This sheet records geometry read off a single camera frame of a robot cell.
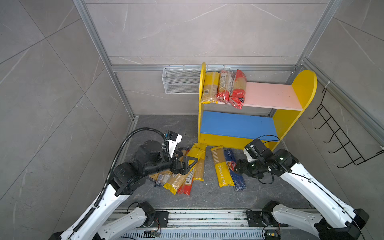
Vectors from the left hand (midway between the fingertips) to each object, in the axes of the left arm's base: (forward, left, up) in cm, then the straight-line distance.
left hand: (190, 154), depth 59 cm
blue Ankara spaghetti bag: (+3, +19, -32) cm, 37 cm away
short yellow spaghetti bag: (+7, -5, -31) cm, 32 cm away
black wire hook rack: (-1, -68, 0) cm, 68 cm away
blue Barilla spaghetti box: (+10, -25, -28) cm, 38 cm away
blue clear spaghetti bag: (+3, +14, -30) cm, 33 cm away
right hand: (-1, -24, -16) cm, 29 cm away
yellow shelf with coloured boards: (+56, -66, -32) cm, 92 cm away
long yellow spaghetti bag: (-2, +8, -28) cm, 29 cm away
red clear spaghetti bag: (-4, +3, -30) cm, 31 cm away
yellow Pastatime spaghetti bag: (+1, -20, -31) cm, 37 cm away
